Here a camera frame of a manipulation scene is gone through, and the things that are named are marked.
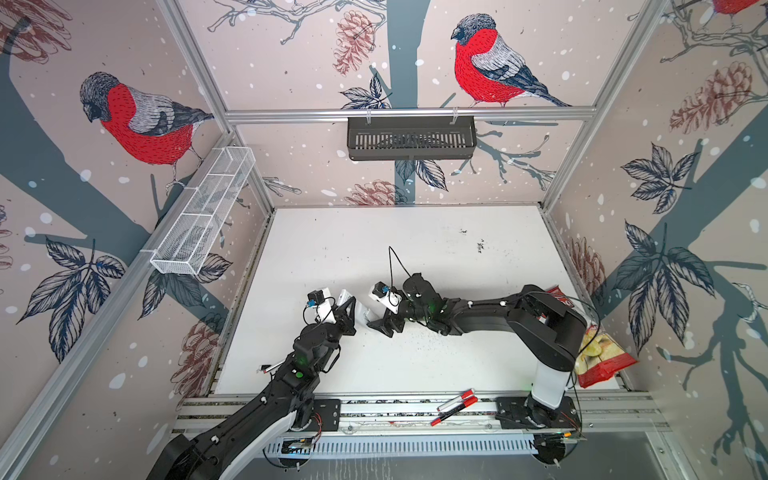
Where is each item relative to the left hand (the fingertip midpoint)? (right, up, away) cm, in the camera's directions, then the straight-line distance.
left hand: (352, 300), depth 79 cm
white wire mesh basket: (-42, +29, +3) cm, 51 cm away
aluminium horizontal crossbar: (-29, +79, +70) cm, 109 cm away
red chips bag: (+68, -16, 0) cm, 69 cm away
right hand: (+5, -5, +7) cm, 10 cm away
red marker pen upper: (+30, -25, -1) cm, 39 cm away
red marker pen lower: (+30, -26, -3) cm, 40 cm away
